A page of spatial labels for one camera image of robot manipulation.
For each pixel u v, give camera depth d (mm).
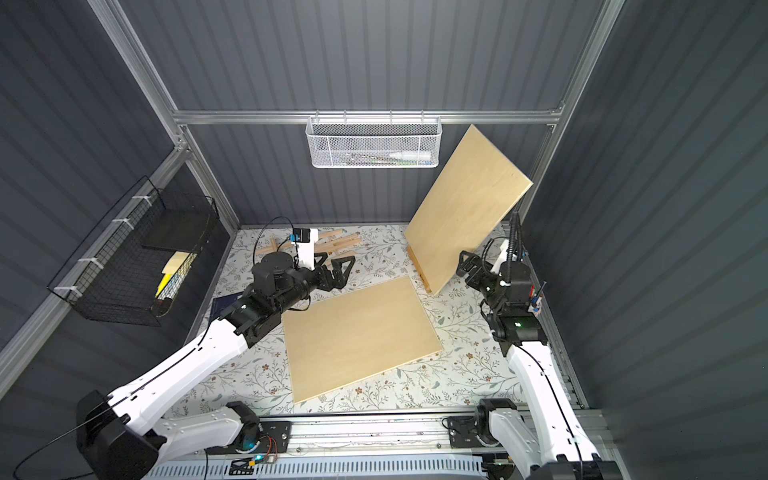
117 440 369
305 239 629
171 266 741
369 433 754
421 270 1010
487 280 662
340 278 644
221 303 1007
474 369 846
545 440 401
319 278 638
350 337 908
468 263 670
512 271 524
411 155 905
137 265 740
